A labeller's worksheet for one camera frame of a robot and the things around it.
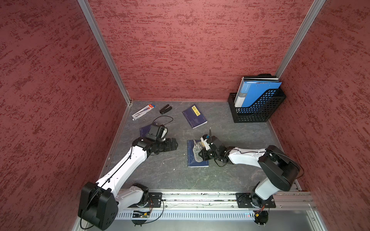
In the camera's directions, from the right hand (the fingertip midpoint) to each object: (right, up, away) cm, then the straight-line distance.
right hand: (200, 157), depth 90 cm
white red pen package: (-45, +30, +23) cm, 59 cm away
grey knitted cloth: (-1, +8, -2) cm, 8 cm away
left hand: (-18, +8, -9) cm, 22 cm away
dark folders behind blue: (+47, +56, +15) cm, 74 cm away
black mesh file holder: (+45, +29, +9) cm, 54 cm away
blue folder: (+35, +42, +6) cm, 55 cm away
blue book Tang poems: (-3, +26, +20) cm, 33 cm away
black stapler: (-26, +32, +24) cm, 48 cm away
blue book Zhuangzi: (-5, -2, -3) cm, 6 cm away
